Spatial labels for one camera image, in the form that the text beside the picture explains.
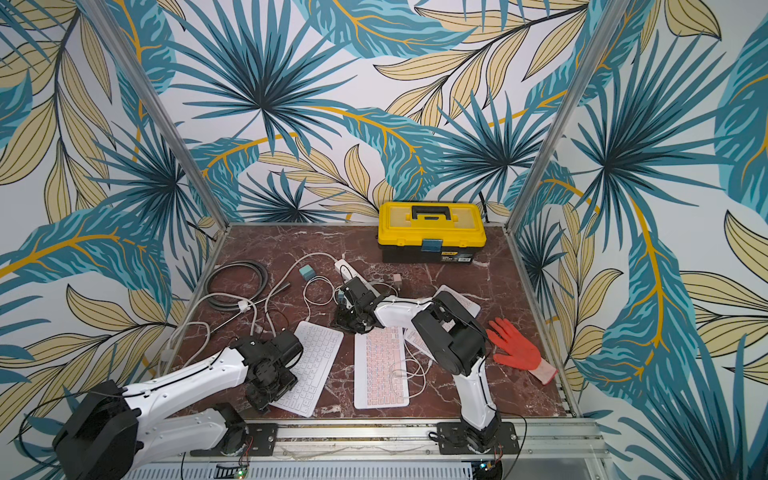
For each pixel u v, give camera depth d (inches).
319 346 34.7
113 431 15.3
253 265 41.9
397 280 39.5
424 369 33.0
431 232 37.7
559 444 29.0
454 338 20.7
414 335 28.4
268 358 23.9
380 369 33.3
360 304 29.9
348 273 38.9
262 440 29.0
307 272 40.6
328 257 43.0
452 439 28.8
